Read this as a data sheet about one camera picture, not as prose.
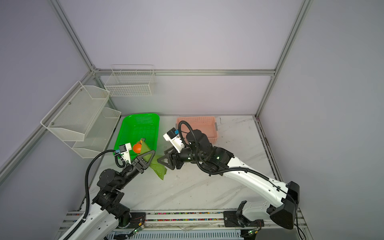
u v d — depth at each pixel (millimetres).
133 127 1121
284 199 391
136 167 584
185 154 539
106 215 531
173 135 533
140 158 614
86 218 493
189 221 748
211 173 466
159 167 644
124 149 604
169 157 524
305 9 684
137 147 629
